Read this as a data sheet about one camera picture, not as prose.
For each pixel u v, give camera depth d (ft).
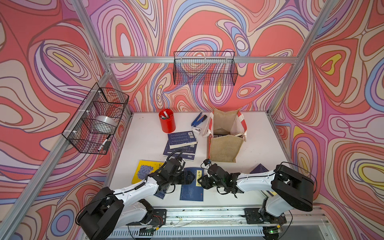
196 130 3.52
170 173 2.19
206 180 2.50
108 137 2.45
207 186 2.44
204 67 3.13
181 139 3.25
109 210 1.35
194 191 2.65
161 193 2.62
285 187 1.49
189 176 2.46
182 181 2.41
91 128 2.36
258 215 2.41
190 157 3.06
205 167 2.56
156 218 2.38
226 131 3.42
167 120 3.23
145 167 2.87
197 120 3.69
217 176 2.18
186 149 3.14
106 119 2.41
